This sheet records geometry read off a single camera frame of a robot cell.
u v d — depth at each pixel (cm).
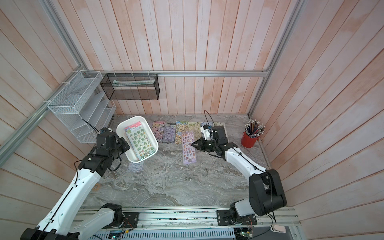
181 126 114
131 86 104
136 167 92
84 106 73
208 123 114
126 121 78
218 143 67
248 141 95
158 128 112
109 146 57
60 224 38
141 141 80
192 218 76
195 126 114
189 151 84
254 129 95
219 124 114
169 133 110
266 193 43
